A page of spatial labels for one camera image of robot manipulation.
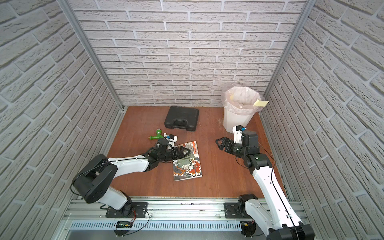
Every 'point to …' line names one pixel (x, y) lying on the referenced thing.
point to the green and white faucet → (158, 136)
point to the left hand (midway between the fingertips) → (183, 148)
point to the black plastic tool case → (181, 117)
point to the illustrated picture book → (189, 166)
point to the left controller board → (123, 224)
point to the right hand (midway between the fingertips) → (223, 142)
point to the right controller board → (248, 228)
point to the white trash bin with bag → (238, 102)
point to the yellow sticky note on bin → (259, 103)
